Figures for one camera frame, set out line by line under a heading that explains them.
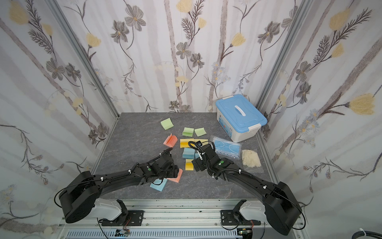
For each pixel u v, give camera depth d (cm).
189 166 91
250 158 95
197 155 75
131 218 73
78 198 42
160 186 84
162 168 67
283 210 41
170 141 100
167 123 114
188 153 96
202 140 107
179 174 87
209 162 62
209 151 63
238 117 96
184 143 104
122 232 70
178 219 75
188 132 108
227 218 73
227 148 101
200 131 111
